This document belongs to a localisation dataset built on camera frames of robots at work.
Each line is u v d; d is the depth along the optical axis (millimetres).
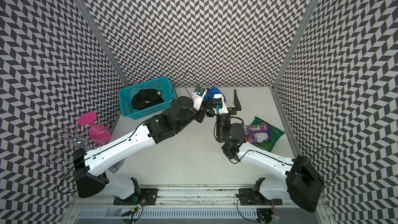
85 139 631
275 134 917
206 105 610
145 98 1092
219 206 721
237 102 581
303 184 403
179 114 480
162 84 1153
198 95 560
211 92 653
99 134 769
